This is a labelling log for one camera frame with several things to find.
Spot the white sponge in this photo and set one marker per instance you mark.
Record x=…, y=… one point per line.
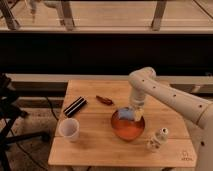
x=125, y=113

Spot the black tripod stand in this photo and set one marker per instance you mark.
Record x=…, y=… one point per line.
x=10, y=112

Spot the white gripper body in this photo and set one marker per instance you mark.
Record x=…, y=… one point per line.
x=137, y=107

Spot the metal railing frame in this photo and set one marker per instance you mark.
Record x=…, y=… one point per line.
x=107, y=16

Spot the black rectangular bar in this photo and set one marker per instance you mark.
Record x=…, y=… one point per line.
x=74, y=107

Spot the small clear bottle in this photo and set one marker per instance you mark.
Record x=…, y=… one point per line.
x=158, y=139

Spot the wooden table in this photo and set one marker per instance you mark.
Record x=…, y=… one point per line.
x=99, y=146

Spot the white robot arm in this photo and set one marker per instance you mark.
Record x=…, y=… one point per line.
x=196, y=109

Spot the brown snack packet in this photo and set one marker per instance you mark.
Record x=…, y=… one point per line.
x=104, y=100

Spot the translucent plastic cup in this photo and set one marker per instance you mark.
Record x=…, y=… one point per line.
x=69, y=129

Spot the orange ceramic bowl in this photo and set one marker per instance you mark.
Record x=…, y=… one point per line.
x=125, y=129

